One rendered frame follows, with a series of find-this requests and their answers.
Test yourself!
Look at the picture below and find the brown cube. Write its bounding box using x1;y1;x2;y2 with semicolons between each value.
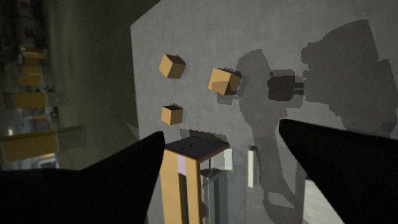
208;68;242;95

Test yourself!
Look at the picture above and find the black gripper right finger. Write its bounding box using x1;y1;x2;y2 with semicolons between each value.
279;119;398;224

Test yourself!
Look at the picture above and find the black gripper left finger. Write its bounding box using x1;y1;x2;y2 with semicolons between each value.
0;131;165;224

